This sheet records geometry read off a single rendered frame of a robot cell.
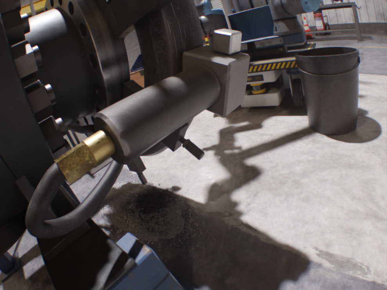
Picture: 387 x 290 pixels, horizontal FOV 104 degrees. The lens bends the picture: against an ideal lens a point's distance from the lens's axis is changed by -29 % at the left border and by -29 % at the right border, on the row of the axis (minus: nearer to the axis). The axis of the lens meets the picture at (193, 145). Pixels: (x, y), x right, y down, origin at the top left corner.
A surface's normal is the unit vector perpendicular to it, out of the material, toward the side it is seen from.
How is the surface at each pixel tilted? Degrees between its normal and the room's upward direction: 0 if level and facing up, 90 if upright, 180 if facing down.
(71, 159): 60
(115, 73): 114
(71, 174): 120
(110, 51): 101
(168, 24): 95
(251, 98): 90
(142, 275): 90
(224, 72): 90
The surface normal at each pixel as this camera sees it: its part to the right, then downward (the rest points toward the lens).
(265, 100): -0.55, 0.51
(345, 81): -0.18, 0.54
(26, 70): 0.79, 0.44
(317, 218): -0.29, -0.86
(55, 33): 0.55, -0.18
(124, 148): 0.11, 0.51
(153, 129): 0.76, 0.22
